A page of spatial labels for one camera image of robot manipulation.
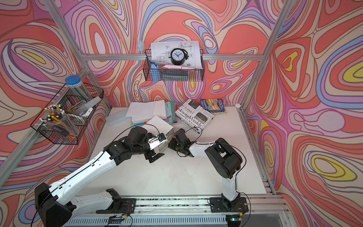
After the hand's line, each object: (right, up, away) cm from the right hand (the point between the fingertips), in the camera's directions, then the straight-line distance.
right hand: (169, 147), depth 94 cm
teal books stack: (0, +27, +18) cm, 33 cm away
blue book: (+36, +30, +21) cm, 52 cm away
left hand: (-3, +5, -19) cm, 20 cm away
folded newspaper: (+18, +22, +11) cm, 30 cm away
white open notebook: (-20, +25, +16) cm, 36 cm away
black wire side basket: (-46, +21, -25) cm, 57 cm away
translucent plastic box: (-44, +21, +18) cm, 52 cm away
